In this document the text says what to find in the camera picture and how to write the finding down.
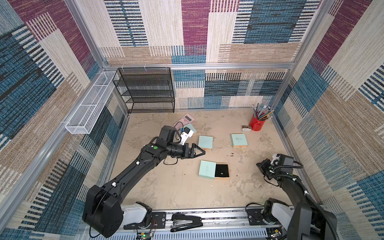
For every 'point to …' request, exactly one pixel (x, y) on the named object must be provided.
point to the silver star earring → (221, 173)
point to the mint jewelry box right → (239, 140)
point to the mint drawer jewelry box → (214, 170)
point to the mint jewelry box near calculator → (191, 127)
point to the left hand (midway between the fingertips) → (200, 154)
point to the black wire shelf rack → (146, 88)
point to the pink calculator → (186, 119)
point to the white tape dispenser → (246, 128)
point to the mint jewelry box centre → (206, 142)
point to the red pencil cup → (256, 124)
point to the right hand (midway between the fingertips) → (257, 165)
